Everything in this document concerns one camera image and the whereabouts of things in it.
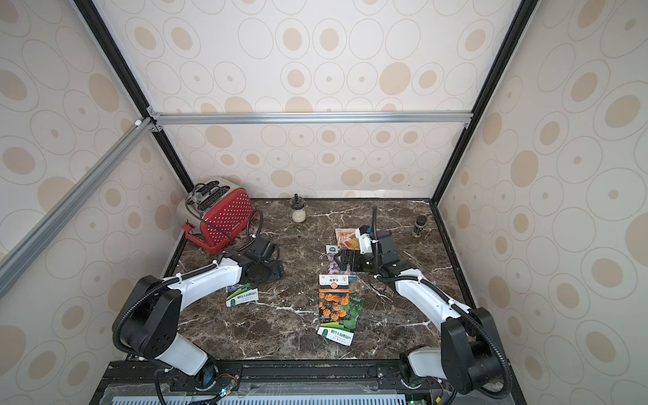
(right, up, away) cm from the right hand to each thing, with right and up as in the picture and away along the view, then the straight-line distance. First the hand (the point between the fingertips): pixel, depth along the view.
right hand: (355, 255), depth 86 cm
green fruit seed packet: (-4, -24, -4) cm, 25 cm away
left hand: (-25, -7, +4) cm, 26 cm away
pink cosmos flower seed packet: (-8, -6, +11) cm, 15 cm away
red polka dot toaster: (-51, +15, +6) cm, 53 cm away
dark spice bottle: (+28, +11, +15) cm, 33 cm away
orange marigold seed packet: (-7, -16, +3) cm, 17 cm away
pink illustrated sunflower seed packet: (-2, +5, +18) cm, 19 cm away
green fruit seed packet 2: (-41, -14, +4) cm, 43 cm away
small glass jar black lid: (-22, +19, +20) cm, 35 cm away
